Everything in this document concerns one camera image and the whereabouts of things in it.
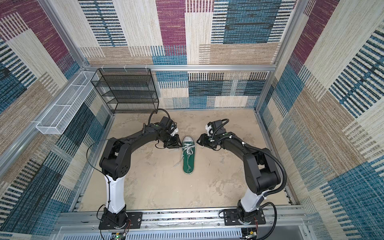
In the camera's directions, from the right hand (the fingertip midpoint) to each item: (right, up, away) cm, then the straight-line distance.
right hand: (200, 143), depth 91 cm
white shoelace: (-7, -4, +1) cm, 8 cm away
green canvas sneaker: (-7, +2, +8) cm, 11 cm away
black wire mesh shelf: (-51, +36, +17) cm, 65 cm away
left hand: (-11, -1, +3) cm, 11 cm away
